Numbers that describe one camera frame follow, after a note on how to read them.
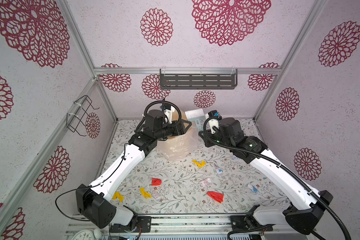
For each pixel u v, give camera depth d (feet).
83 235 2.21
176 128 1.99
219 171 3.02
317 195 1.27
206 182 2.86
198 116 2.33
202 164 3.11
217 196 2.72
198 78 3.03
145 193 2.73
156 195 2.73
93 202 1.25
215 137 1.98
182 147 2.57
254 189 2.77
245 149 1.51
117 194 2.72
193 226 2.45
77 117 2.46
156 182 2.86
